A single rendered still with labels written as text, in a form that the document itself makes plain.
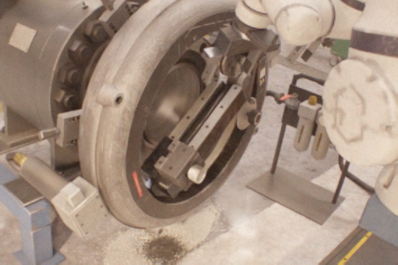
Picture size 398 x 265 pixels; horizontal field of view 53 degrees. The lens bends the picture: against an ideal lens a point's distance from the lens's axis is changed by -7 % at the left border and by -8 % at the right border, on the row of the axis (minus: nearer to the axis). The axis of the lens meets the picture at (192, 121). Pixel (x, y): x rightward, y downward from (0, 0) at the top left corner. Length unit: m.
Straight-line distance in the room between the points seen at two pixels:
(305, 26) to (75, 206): 0.66
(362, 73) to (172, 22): 0.55
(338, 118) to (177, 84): 0.91
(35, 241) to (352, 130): 1.15
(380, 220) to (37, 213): 1.03
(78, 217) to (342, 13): 0.76
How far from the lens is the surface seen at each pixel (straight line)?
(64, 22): 1.34
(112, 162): 1.03
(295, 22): 0.82
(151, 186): 1.22
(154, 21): 1.02
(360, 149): 0.61
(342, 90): 0.62
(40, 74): 1.34
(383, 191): 0.82
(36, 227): 1.47
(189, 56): 1.30
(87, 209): 1.08
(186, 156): 1.13
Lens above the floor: 1.12
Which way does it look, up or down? 25 degrees down
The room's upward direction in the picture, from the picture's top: 8 degrees clockwise
